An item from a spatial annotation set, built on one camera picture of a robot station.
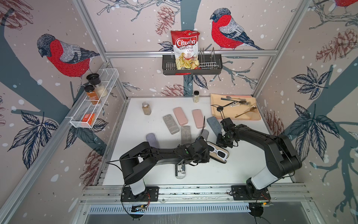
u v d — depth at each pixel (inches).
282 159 17.9
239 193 28.7
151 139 36.4
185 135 36.6
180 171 30.6
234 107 44.8
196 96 44.5
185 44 32.3
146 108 40.8
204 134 37.4
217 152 33.7
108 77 37.3
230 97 47.1
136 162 18.9
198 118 42.5
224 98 46.8
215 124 39.3
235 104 45.3
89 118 25.4
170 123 39.6
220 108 43.6
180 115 42.4
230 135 27.0
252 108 43.4
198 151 26.0
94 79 28.1
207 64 37.4
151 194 28.8
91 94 27.6
